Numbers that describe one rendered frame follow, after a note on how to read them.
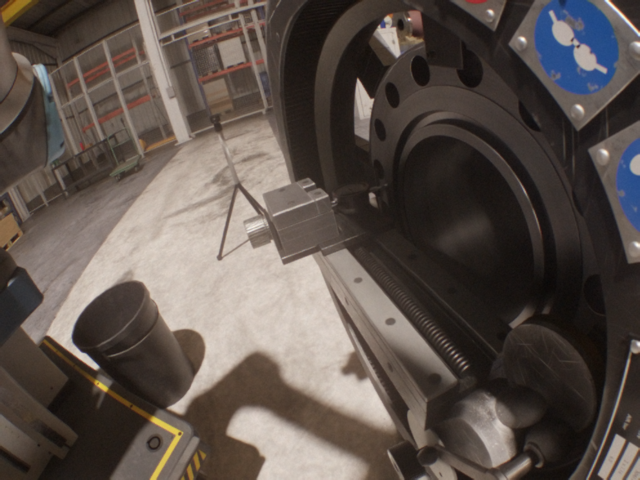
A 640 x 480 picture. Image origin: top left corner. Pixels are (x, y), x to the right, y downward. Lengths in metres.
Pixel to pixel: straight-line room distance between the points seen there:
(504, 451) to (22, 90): 0.57
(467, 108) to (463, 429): 0.28
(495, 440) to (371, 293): 0.19
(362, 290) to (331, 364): 0.68
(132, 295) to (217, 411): 0.49
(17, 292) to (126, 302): 0.73
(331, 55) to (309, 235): 0.23
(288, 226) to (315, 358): 0.70
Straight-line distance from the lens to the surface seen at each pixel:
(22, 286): 0.52
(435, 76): 0.34
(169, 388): 1.10
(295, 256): 0.41
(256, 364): 1.09
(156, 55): 7.79
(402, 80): 0.39
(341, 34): 0.35
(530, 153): 0.27
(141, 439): 0.71
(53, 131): 0.47
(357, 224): 0.44
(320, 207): 0.39
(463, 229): 0.54
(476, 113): 0.30
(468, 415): 0.26
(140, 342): 0.95
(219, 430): 1.02
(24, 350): 0.91
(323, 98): 0.46
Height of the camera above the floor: 0.82
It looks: 32 degrees down
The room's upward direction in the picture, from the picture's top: 15 degrees counter-clockwise
